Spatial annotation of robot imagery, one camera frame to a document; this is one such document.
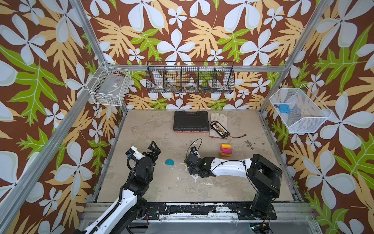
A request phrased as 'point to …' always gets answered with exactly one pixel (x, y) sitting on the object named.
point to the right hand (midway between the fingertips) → (193, 165)
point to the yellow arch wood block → (225, 155)
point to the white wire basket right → (300, 109)
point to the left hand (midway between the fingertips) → (150, 144)
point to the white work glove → (222, 120)
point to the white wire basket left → (109, 86)
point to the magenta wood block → (226, 151)
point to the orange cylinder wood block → (226, 146)
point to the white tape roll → (190, 86)
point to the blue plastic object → (284, 108)
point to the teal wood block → (169, 162)
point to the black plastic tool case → (191, 122)
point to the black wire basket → (189, 77)
